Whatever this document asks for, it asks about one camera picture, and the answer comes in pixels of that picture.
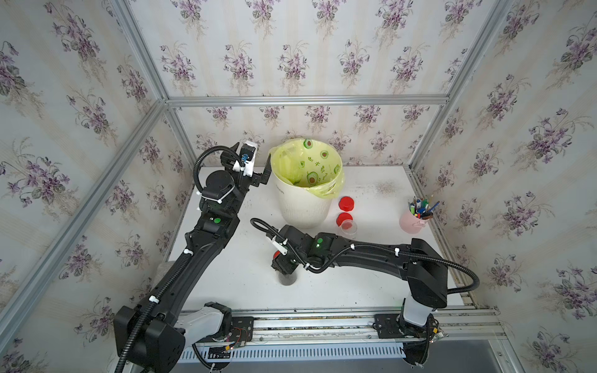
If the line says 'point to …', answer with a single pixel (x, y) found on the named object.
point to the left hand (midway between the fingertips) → (250, 149)
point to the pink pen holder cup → (410, 223)
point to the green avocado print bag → (309, 163)
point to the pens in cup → (421, 208)
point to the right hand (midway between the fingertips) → (281, 259)
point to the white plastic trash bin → (301, 207)
